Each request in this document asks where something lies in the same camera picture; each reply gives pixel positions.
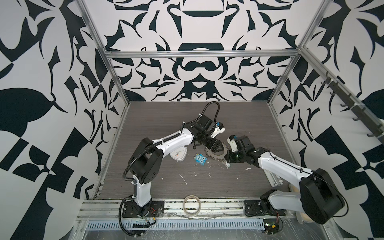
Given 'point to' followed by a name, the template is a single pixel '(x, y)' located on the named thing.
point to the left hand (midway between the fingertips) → (221, 143)
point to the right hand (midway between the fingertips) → (225, 156)
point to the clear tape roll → (183, 205)
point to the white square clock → (179, 154)
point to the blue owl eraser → (200, 158)
